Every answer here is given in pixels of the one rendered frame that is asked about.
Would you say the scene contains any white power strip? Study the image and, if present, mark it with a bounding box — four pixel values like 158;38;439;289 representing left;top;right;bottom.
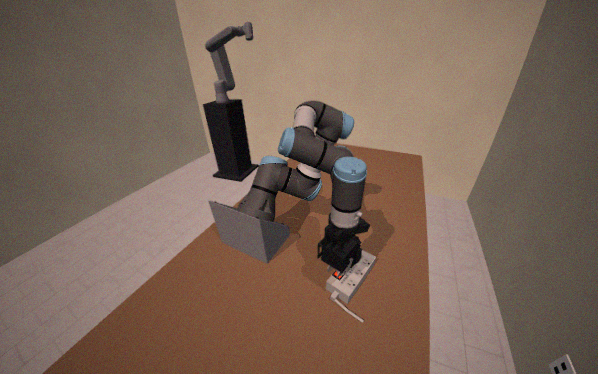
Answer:
326;250;376;323

